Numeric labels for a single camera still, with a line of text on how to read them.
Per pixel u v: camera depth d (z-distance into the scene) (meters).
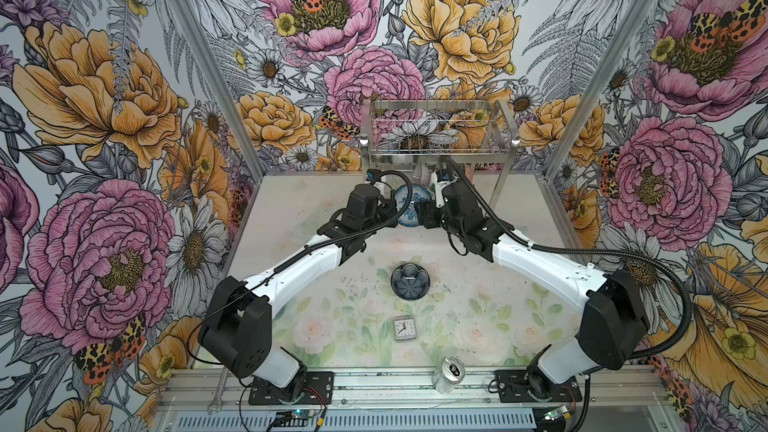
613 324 0.43
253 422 0.70
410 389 0.76
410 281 0.91
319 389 0.74
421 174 0.75
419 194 0.85
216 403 0.73
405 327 0.82
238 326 0.43
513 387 0.73
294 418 0.73
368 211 0.65
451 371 0.65
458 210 0.63
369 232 0.58
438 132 1.12
